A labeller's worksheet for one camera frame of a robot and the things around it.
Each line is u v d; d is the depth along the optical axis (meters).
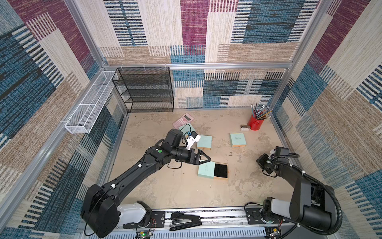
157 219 0.73
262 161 0.81
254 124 1.02
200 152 0.64
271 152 0.84
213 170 0.86
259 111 1.05
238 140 0.99
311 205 0.42
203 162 0.65
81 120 0.71
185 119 1.12
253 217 0.73
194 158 0.64
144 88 1.08
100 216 0.39
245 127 1.07
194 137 0.69
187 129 1.06
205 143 0.99
